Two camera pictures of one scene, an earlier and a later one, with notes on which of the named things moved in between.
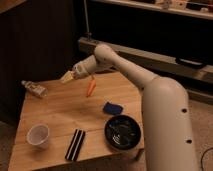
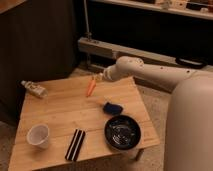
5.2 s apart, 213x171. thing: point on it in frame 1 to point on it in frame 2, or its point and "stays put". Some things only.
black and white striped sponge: [75, 146] stays put
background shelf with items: [197, 8] stays put
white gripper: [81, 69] to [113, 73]
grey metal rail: [155, 63] stays put
